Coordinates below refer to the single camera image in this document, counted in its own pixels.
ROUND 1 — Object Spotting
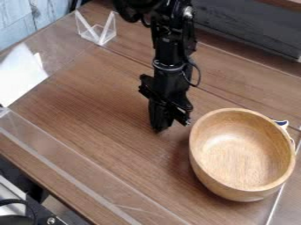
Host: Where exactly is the black metal table mount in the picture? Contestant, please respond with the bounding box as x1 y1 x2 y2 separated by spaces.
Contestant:
0 156 87 225

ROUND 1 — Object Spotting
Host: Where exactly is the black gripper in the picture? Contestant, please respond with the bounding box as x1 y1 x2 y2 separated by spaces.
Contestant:
139 60 193 131

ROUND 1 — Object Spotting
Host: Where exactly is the brown wooden bowl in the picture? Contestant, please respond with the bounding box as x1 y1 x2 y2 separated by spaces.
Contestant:
190 108 296 202

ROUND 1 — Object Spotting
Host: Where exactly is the clear acrylic corner bracket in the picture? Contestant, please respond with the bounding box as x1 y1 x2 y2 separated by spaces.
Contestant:
74 11 116 46

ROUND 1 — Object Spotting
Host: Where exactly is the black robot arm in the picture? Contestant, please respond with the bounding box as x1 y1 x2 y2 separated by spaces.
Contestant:
112 0 201 133

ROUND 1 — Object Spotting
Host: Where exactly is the clear acrylic front barrier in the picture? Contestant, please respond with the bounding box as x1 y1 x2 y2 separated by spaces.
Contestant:
0 108 189 225

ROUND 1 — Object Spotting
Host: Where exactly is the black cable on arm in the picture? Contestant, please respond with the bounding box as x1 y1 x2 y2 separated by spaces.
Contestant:
179 56 202 88

